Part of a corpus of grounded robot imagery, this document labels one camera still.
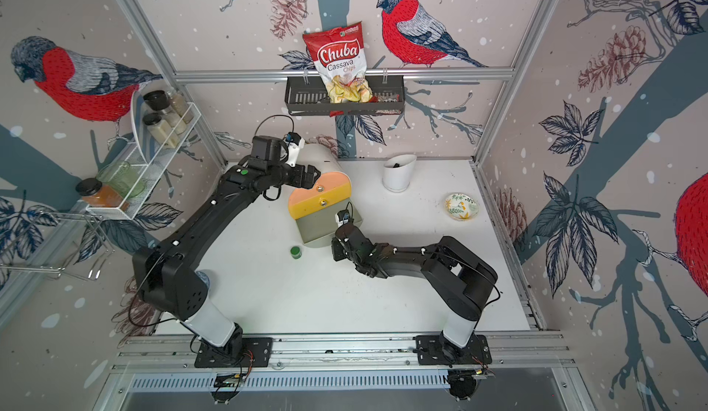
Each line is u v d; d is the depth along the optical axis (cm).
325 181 83
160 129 76
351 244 69
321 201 90
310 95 95
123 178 67
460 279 46
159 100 77
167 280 43
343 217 80
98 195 60
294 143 73
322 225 89
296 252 90
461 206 104
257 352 74
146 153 67
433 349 73
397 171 104
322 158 91
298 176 73
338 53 80
